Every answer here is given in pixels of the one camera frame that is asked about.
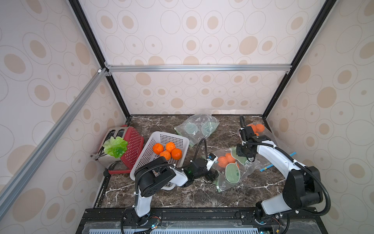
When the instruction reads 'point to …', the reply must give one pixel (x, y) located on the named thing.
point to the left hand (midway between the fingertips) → (221, 169)
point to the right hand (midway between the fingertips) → (247, 152)
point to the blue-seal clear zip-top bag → (260, 128)
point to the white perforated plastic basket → (147, 155)
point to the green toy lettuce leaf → (116, 147)
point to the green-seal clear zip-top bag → (232, 169)
